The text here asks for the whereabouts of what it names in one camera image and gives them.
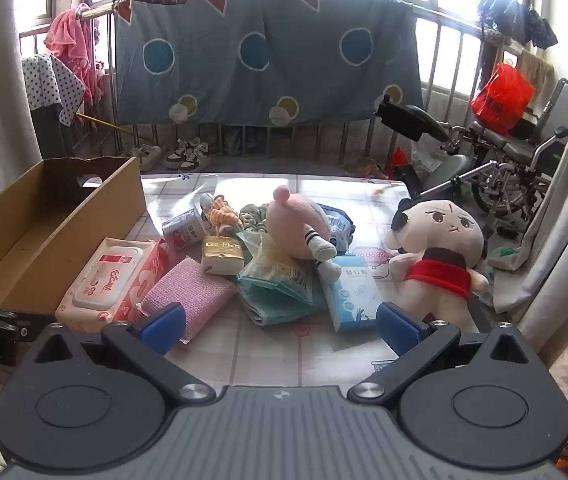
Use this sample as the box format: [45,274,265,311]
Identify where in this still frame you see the red plastic bag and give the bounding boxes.
[470,62,536,133]

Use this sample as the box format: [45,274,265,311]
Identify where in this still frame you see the yellow stick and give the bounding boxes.
[76,114,135,136]

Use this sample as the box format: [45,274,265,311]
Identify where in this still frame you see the pink hanging garment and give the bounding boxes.
[44,4,107,106]

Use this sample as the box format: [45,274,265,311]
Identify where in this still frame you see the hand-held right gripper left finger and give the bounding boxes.
[29,302,217,406]

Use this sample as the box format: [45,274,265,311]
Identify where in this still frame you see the green fuzzy cloth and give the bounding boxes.
[236,202,271,233]

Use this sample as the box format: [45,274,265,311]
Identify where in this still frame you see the white yogurt cup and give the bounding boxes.
[161,206,210,251]

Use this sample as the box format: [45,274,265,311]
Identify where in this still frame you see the blue bandage box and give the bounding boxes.
[321,254,390,333]

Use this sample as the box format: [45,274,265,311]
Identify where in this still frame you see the metal railing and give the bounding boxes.
[19,2,500,171]

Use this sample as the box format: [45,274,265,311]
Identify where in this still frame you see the plush doll with red shirt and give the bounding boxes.
[384,197,491,333]

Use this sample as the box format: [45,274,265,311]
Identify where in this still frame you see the dark grey hanging cloth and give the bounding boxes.
[31,102,75,161]

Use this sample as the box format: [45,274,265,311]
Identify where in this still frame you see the orange striped cloth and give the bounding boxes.
[204,194,245,236]

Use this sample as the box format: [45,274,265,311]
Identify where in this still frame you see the teal checked towel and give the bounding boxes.
[236,272,335,328]

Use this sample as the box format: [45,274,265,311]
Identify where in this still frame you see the white and brown sneaker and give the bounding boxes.
[184,139,212,171]
[164,140,192,170]

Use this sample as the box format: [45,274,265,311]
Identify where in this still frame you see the dark blue hanging clothes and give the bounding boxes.
[476,0,560,51]

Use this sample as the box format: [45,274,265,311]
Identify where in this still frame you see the yellow tissue pack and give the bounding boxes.
[200,235,246,276]

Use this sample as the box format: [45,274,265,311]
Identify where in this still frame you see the clear plastic pack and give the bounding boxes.
[244,234,315,303]

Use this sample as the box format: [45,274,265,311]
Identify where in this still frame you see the brown cardboard box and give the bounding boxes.
[0,156,147,313]

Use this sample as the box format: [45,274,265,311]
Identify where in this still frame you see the black padded seat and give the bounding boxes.
[374,94,450,143]

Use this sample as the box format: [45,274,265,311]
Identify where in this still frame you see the pink wet wipes pack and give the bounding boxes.
[55,237,175,333]

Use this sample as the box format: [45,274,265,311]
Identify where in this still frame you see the grey chair seat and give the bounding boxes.
[421,154,470,196]

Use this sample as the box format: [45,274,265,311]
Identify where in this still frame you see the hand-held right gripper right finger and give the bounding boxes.
[346,302,537,406]

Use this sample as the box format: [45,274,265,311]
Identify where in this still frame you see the wheelchair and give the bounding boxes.
[444,77,568,241]

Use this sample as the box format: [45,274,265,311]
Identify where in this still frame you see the blue patterned hanging blanket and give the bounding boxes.
[114,0,424,126]

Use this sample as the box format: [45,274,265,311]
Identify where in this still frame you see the pink plush toy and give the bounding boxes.
[263,185,342,281]

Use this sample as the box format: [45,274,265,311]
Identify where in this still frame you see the polka dot cloth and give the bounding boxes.
[21,54,86,128]

